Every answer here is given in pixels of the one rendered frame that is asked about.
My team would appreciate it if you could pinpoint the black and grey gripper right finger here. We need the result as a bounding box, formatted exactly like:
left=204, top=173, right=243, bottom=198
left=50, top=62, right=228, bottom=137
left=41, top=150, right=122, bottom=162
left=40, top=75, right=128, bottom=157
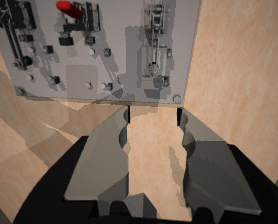
left=177, top=107, right=278, bottom=224

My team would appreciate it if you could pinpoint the toggle clamp with red handle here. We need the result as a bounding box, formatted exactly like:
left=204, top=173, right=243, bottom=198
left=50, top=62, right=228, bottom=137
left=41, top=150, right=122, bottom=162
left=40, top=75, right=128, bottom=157
left=0, top=0, right=36, bottom=71
left=53, top=1, right=100, bottom=46

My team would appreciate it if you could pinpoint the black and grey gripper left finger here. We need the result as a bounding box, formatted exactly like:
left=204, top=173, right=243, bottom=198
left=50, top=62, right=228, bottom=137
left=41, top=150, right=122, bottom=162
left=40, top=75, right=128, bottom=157
left=12, top=104, right=130, bottom=224

